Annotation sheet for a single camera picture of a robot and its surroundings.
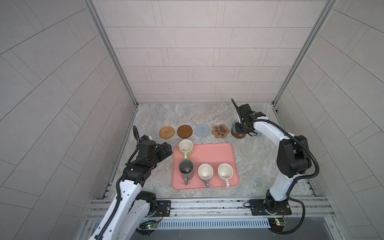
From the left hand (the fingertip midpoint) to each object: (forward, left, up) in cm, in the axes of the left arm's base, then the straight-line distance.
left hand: (169, 147), depth 77 cm
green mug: (+4, -8, -8) cm, 12 cm away
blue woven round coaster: (+20, -17, -15) cm, 31 cm away
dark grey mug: (-8, -9, -11) cm, 17 cm away
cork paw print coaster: (+19, -30, -13) cm, 38 cm away
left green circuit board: (-32, +8, -17) cm, 37 cm away
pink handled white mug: (-9, -30, -12) cm, 34 cm away
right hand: (+16, -41, -8) cm, 45 cm away
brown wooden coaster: (+19, -6, -14) cm, 24 cm away
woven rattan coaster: (+18, +6, -14) cm, 24 cm away
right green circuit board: (-32, -52, -14) cm, 62 cm away
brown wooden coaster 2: (+14, -40, -11) cm, 43 cm away
